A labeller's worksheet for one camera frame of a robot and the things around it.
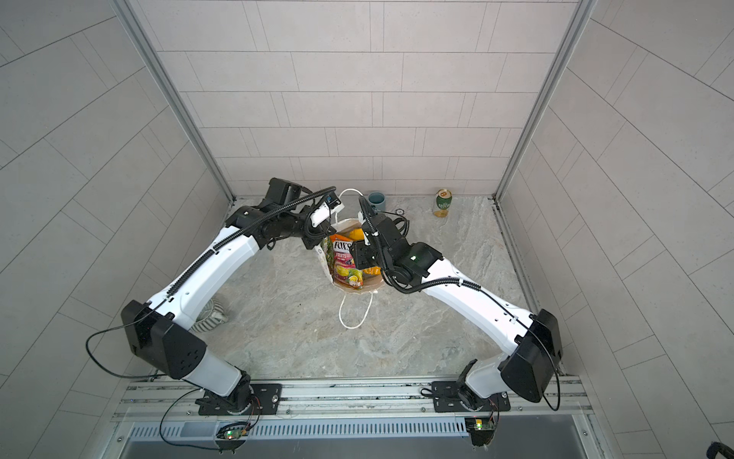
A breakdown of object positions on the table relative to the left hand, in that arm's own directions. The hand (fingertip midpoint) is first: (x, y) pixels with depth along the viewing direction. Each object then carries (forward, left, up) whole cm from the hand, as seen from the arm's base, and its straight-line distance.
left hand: (340, 224), depth 76 cm
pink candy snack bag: (-9, -1, -9) cm, 13 cm away
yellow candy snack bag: (+1, -4, -7) cm, 8 cm away
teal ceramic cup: (+30, -9, -22) cm, 38 cm away
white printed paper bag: (-8, +3, -2) cm, 9 cm away
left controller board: (-44, +23, -21) cm, 54 cm away
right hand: (-6, -4, -3) cm, 8 cm away
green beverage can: (+25, -34, -17) cm, 46 cm away
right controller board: (-43, -36, -26) cm, 62 cm away
